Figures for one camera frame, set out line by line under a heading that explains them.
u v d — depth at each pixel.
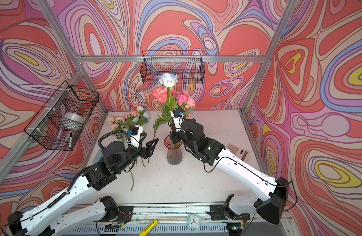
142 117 1.11
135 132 0.54
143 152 0.58
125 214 0.72
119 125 1.06
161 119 1.12
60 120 0.69
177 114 0.55
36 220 0.40
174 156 0.95
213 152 0.47
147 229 0.68
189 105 0.68
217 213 0.74
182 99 0.64
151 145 0.59
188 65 0.96
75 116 0.74
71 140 0.72
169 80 0.54
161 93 0.65
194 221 0.69
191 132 0.47
